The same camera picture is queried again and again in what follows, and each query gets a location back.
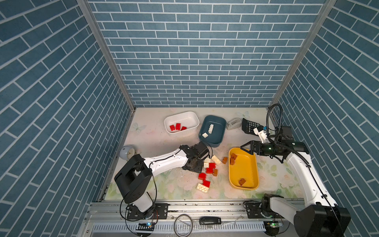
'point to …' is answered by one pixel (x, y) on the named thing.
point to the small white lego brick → (205, 135)
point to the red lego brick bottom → (206, 183)
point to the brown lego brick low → (242, 181)
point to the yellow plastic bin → (246, 167)
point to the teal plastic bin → (212, 130)
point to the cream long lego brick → (215, 159)
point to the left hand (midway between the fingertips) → (197, 169)
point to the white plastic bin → (181, 122)
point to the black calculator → (247, 127)
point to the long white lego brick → (210, 128)
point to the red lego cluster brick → (210, 170)
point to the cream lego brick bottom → (202, 187)
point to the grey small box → (233, 123)
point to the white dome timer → (127, 152)
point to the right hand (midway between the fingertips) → (246, 146)
